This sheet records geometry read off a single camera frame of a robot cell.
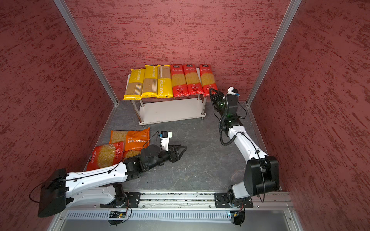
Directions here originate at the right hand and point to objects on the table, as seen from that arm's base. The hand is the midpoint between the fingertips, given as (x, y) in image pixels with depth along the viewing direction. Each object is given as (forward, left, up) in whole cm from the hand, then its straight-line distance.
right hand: (206, 91), depth 77 cm
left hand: (-27, +13, -15) cm, 34 cm away
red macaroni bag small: (-23, +60, -29) cm, 70 cm away
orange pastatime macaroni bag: (-13, +46, -30) cm, 56 cm away
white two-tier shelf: (+12, +33, -29) cm, 45 cm away
